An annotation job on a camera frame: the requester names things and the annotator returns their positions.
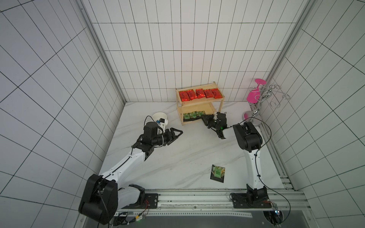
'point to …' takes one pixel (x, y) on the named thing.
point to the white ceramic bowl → (157, 116)
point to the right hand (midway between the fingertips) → (196, 115)
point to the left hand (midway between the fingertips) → (179, 136)
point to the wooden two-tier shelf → (193, 102)
